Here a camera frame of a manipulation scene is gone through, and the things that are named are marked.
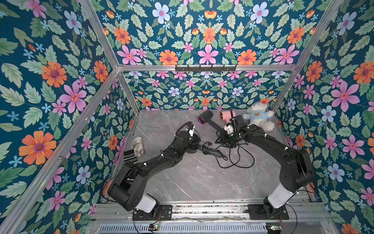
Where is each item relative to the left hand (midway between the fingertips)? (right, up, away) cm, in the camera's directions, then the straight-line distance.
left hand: (196, 135), depth 87 cm
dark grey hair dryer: (+8, -9, -3) cm, 13 cm away
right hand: (+15, -3, -1) cm, 15 cm away
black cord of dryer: (+36, -13, +9) cm, 39 cm away
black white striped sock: (-45, -14, +7) cm, 47 cm away
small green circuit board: (-21, -45, -16) cm, 53 cm away
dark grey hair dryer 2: (+7, +12, +24) cm, 28 cm away
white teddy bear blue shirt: (+46, +13, +19) cm, 52 cm away
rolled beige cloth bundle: (-40, -6, +10) cm, 42 cm away
